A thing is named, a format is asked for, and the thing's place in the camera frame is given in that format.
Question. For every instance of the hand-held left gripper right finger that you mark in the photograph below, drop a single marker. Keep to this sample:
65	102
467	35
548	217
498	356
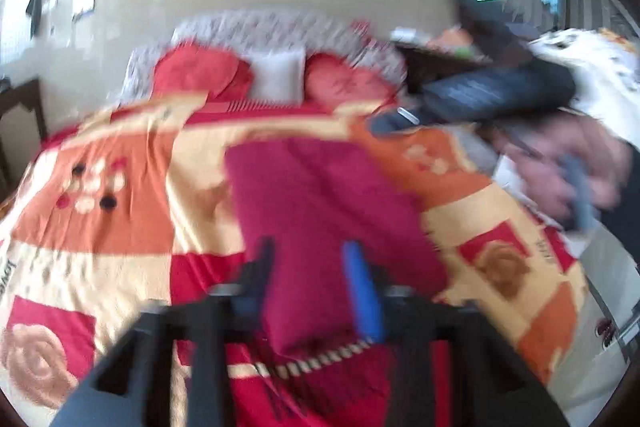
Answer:
364	292

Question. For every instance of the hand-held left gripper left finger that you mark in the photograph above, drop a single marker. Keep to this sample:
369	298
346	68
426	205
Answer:
257	277

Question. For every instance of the white patterned chair cover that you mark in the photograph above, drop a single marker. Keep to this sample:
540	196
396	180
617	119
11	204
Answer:
595	62

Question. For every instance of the floral padded headboard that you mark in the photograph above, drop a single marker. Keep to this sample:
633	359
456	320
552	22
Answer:
250	29

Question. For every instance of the dark red sweater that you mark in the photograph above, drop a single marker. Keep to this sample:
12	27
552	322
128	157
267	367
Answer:
320	217

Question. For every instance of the dark carved wooden nightstand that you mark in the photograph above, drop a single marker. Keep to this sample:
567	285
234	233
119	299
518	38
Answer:
440	64

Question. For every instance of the red heart pillow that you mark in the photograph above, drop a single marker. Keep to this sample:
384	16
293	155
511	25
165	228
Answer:
200	72
345	82

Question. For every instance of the person's right hand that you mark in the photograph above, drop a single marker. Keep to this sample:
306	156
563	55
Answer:
545	182

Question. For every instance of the floral printed blanket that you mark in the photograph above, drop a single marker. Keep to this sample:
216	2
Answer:
125	217

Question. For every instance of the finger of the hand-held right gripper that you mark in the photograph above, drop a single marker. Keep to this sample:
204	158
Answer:
395	121

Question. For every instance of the dark wooden cabinet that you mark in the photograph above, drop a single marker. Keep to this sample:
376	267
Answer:
22	122

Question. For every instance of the white pillow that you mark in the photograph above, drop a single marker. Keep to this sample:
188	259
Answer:
277	74

